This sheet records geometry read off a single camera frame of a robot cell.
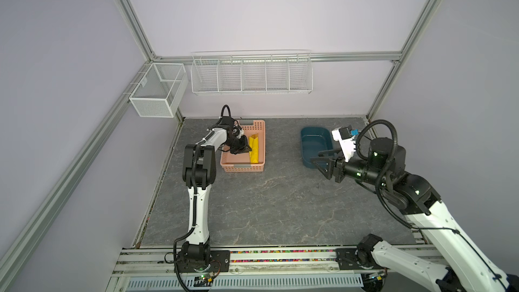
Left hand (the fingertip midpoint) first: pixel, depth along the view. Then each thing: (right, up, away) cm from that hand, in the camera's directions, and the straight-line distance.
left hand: (252, 149), depth 103 cm
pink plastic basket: (-6, -6, -3) cm, 9 cm away
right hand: (+22, 0, -42) cm, 48 cm away
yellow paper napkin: (0, +3, +3) cm, 5 cm away
